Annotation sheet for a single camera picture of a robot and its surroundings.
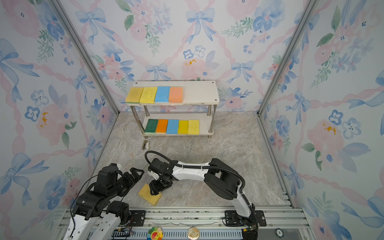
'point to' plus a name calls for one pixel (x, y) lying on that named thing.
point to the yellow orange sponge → (145, 193)
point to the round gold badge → (193, 233)
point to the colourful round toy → (155, 233)
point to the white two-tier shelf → (195, 93)
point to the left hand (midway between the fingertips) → (139, 175)
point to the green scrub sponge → (151, 126)
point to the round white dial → (279, 232)
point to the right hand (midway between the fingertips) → (154, 191)
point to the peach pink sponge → (176, 95)
